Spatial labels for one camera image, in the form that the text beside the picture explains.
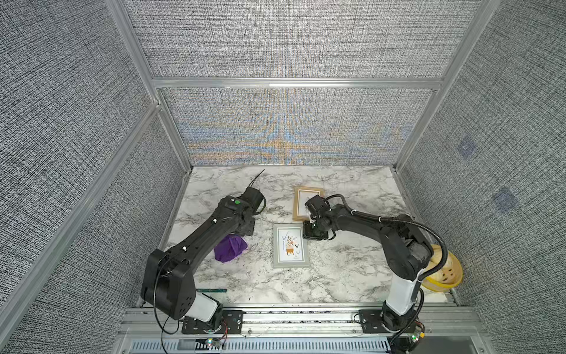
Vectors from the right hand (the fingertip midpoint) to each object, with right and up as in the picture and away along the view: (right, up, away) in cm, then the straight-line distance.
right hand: (303, 230), depth 92 cm
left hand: (-24, +3, -9) cm, 26 cm away
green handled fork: (-35, -19, -12) cm, 41 cm away
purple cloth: (-28, -4, -12) cm, 31 cm away
